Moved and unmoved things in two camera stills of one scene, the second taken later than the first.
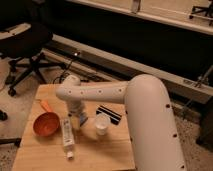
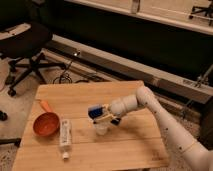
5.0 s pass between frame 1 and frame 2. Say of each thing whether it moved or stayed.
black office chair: stayed
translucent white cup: stayed
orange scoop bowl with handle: stayed
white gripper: moved
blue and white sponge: moved
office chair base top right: stayed
